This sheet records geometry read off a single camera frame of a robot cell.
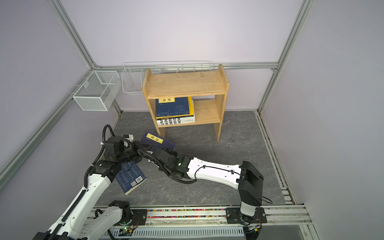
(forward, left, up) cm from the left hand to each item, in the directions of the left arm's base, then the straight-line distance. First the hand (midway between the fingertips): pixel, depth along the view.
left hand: (153, 146), depth 75 cm
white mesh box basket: (+43, +39, +3) cm, 58 cm away
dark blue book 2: (+5, -1, -3) cm, 6 cm away
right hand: (-3, -6, -3) cm, 7 cm away
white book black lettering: (+15, -19, +3) cm, 24 cm away
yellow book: (+22, -21, +5) cm, 31 cm away
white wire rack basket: (+48, +16, +12) cm, 52 cm away
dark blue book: (+21, -7, +7) cm, 24 cm away
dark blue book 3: (-7, +17, -21) cm, 28 cm away
